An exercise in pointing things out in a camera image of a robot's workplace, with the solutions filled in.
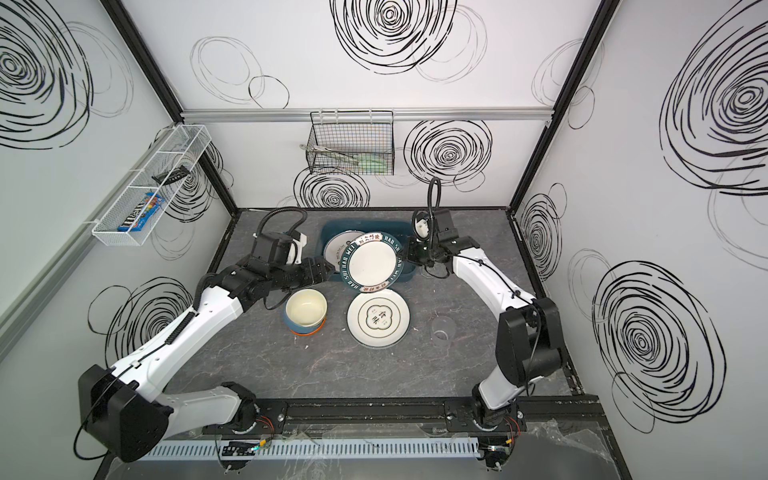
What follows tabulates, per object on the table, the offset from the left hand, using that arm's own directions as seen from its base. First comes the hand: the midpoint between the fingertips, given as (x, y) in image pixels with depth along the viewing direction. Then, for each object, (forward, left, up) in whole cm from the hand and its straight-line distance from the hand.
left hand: (328, 271), depth 78 cm
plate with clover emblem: (-5, -13, -19) cm, 23 cm away
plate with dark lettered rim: (+9, -10, -8) cm, 16 cm away
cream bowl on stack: (-4, +8, -14) cm, 16 cm away
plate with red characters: (+24, +5, -20) cm, 32 cm away
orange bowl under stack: (-11, +7, -14) cm, 19 cm away
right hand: (+9, -17, -3) cm, 19 cm away
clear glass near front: (-7, -32, -19) cm, 38 cm away
